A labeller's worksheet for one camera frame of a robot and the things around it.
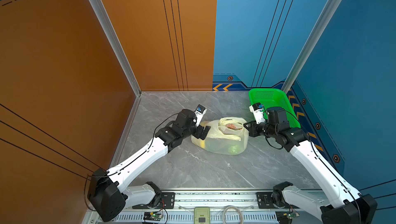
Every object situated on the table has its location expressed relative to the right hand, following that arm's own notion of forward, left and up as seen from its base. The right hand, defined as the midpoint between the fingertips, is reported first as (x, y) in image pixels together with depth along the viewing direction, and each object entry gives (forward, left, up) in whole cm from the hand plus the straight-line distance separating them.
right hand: (243, 124), depth 76 cm
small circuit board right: (-35, -19, -22) cm, 46 cm away
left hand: (+2, +20, 0) cm, 20 cm away
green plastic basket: (+35, -28, -17) cm, 48 cm away
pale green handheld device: (-35, +21, -20) cm, 45 cm away
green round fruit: (-7, +4, -13) cm, 15 cm away
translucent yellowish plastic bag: (-4, +8, -3) cm, 10 cm away
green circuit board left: (-35, +45, -23) cm, 61 cm away
